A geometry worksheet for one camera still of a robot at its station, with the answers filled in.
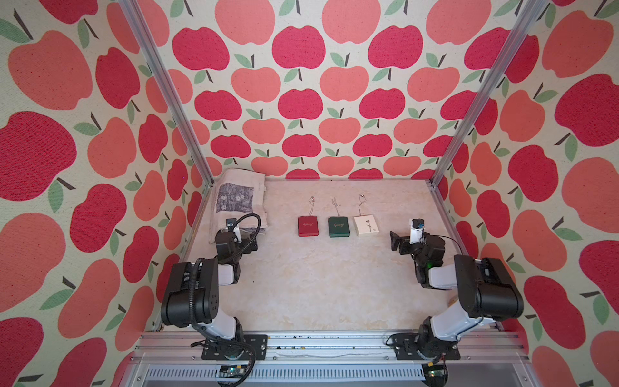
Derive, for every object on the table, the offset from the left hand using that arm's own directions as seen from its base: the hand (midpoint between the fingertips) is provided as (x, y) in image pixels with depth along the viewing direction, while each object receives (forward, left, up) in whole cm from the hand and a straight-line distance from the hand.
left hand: (244, 235), depth 95 cm
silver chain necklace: (+22, -38, -6) cm, 45 cm away
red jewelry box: (+6, -26, -2) cm, 27 cm away
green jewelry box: (+6, -39, -3) cm, 40 cm away
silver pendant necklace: (+26, -52, -4) cm, 58 cm away
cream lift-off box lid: (+6, -51, -2) cm, 51 cm away
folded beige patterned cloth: (+21, +7, +2) cm, 22 cm away
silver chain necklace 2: (+24, -27, -5) cm, 37 cm away
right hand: (-1, -65, +2) cm, 65 cm away
